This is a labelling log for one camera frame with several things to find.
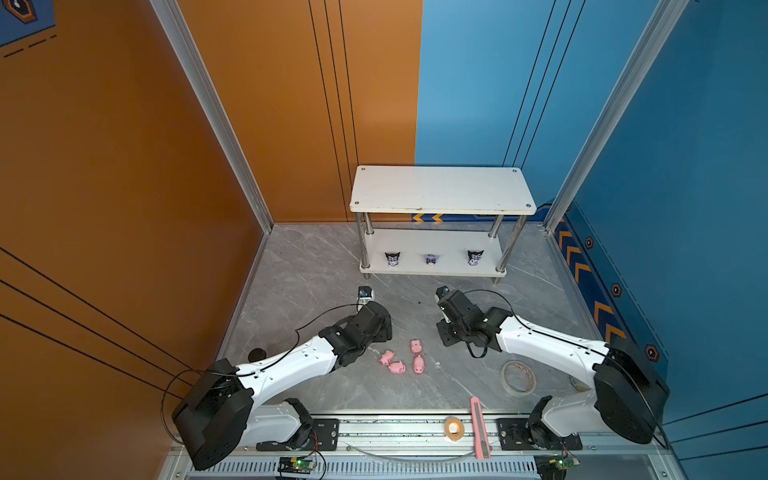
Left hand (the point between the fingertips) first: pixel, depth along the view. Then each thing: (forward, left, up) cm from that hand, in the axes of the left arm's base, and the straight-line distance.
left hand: (381, 317), depth 86 cm
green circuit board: (-34, +20, -9) cm, 41 cm away
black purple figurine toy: (+21, -30, +3) cm, 36 cm away
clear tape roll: (-14, -39, -8) cm, 42 cm away
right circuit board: (-34, -42, -9) cm, 55 cm away
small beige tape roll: (-24, -20, -9) cm, 32 cm away
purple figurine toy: (+20, -15, +2) cm, 25 cm away
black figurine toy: (+20, -3, +2) cm, 20 cm away
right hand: (-2, -17, -2) cm, 18 cm away
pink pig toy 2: (-12, -5, -6) cm, 14 cm away
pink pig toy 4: (-11, -11, -6) cm, 17 cm away
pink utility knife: (-27, -25, -7) cm, 38 cm away
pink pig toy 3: (-6, -10, -6) cm, 13 cm away
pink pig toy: (-9, -2, -6) cm, 11 cm away
